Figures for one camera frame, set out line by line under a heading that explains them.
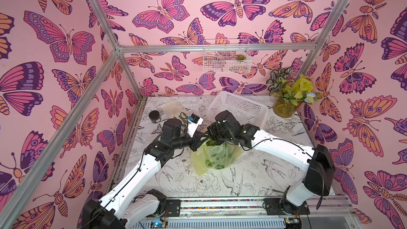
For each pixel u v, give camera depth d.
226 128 0.60
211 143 0.77
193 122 0.64
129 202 0.43
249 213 0.73
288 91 0.91
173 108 1.14
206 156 0.74
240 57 0.93
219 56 0.97
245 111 1.09
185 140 0.64
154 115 1.04
